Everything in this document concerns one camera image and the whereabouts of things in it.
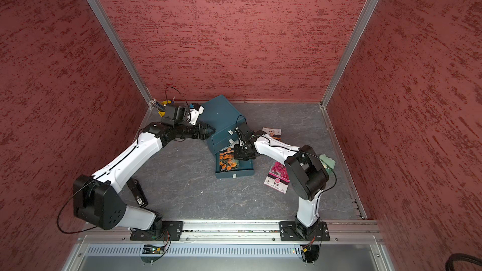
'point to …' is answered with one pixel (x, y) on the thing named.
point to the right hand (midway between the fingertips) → (238, 159)
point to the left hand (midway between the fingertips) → (207, 134)
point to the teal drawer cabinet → (221, 115)
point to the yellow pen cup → (166, 102)
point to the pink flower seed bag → (277, 177)
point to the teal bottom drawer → (246, 169)
